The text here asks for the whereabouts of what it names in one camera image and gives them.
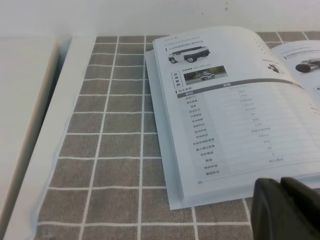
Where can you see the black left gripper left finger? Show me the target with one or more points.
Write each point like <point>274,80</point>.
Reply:
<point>269,208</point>

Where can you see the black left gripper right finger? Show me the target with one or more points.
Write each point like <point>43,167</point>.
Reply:
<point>303,210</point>

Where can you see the white product catalogue book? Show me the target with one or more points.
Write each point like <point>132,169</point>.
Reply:
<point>230,110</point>

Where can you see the grey checkered tablecloth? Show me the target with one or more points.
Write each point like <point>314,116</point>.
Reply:
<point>108,182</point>

